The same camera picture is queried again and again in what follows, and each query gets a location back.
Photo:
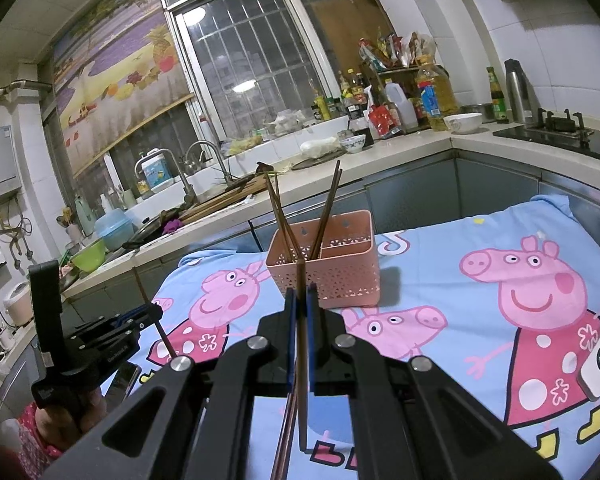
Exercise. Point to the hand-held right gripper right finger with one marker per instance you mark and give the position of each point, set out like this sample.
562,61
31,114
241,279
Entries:
314,320

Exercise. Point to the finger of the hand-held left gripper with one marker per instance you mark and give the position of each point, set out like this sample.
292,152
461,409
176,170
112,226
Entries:
125,316
115,340

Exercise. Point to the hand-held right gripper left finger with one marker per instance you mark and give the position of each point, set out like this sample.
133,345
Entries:
291,320

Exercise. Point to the pink plastic utensil basket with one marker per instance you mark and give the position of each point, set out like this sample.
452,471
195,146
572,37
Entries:
345,280

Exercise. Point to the dark wooden chopstick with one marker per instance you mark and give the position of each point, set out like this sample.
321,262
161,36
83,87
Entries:
323,210

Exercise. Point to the pile of wooden chopsticks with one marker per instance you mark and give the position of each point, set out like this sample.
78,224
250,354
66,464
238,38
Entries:
283,445

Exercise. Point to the person's left hand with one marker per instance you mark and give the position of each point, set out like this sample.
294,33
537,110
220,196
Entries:
50,417

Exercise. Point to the white rice cooker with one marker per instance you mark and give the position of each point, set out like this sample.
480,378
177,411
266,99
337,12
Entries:
20,305

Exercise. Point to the black smartphone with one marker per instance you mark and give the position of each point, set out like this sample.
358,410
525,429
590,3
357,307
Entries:
122,385

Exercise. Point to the green plastic bowl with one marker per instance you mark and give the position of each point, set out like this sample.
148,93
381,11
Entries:
87,257

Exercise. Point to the blue plastic dome container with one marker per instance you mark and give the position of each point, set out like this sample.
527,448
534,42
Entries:
114,232

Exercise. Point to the black wok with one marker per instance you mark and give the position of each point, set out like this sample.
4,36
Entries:
145,230

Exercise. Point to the pale green bottle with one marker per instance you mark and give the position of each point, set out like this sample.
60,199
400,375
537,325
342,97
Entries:
84,217

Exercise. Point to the purple cloth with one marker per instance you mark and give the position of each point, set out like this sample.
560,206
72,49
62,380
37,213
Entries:
172,225

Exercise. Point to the red floral clothing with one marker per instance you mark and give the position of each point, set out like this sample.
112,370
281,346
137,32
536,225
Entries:
32,440

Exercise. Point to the wooden cutting board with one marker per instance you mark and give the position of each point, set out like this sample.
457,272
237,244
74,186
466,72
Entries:
220,202

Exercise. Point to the tall steel faucet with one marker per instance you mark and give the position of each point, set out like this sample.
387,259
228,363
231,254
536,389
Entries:
189,192

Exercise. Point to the white bottle with blue label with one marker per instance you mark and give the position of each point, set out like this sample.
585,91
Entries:
156,177

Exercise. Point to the white gas water heater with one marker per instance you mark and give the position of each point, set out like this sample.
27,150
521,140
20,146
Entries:
0,165

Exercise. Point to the curved steel faucet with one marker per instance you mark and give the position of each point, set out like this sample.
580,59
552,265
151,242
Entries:
223,170

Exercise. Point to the blue cartoon pig blanket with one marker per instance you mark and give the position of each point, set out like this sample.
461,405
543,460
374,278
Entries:
480,320

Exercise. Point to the white radish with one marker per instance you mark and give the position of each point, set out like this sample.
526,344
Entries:
317,147

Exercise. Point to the small blue patterned bowl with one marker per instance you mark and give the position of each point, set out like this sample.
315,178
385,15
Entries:
352,144

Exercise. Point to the kitchen counter with steel cabinets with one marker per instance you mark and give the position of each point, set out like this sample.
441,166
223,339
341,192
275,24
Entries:
405,150

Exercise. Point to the white plastic bags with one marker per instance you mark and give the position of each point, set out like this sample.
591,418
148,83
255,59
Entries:
285,122

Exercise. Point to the red packet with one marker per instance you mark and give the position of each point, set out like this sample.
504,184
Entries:
380,120

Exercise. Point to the metal exhaust pipe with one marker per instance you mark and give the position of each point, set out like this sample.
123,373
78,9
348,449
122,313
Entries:
20,85

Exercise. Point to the white plastic jug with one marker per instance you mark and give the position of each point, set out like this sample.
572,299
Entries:
399,107

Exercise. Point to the row of condiment bottles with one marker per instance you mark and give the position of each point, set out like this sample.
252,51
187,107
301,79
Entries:
350,90

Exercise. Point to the white bowl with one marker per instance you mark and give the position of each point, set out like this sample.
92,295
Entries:
462,122

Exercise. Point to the large cooking oil bottle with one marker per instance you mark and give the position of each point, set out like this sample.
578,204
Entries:
437,95

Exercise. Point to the wooden shelf rack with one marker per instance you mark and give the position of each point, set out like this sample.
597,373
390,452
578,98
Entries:
400,71

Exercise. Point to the barred window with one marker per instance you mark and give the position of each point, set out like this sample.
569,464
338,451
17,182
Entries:
245,60

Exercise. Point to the pile of snack packets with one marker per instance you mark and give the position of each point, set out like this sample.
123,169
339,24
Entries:
395,50

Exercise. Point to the green sauce bottle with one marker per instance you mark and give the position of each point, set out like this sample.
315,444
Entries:
497,100

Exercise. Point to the black gas stove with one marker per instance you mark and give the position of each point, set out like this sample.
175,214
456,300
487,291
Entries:
555,135

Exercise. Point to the steel thermos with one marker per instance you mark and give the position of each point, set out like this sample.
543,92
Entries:
517,90

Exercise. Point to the fruit wall poster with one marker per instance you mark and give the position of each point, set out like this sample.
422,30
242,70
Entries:
120,75

